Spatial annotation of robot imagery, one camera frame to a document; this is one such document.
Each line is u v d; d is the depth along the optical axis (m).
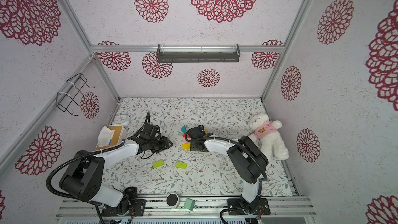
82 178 0.44
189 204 0.74
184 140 0.97
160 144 0.80
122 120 1.05
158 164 0.88
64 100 0.73
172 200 0.72
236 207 0.73
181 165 0.87
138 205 0.75
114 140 0.91
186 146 0.93
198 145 0.68
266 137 0.90
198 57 0.89
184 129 1.03
